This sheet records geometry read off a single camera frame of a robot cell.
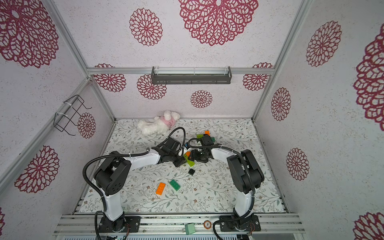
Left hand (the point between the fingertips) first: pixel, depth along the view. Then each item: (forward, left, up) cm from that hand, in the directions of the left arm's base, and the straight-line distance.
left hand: (183, 159), depth 94 cm
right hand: (+2, -5, 0) cm, 5 cm away
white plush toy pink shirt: (+24, +17, +5) cm, 30 cm away
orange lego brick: (-1, -3, +8) cm, 9 cm away
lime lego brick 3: (+19, -11, 0) cm, 22 cm away
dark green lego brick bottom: (-16, +5, -1) cm, 17 cm away
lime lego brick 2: (0, -2, +3) cm, 3 cm away
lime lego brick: (-2, -5, -2) cm, 6 cm away
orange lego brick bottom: (-18, +13, -2) cm, 22 cm away
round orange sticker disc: (-35, -13, -2) cm, 38 cm away
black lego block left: (-8, -5, -1) cm, 9 cm away
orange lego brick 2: (+24, -17, -4) cm, 30 cm away
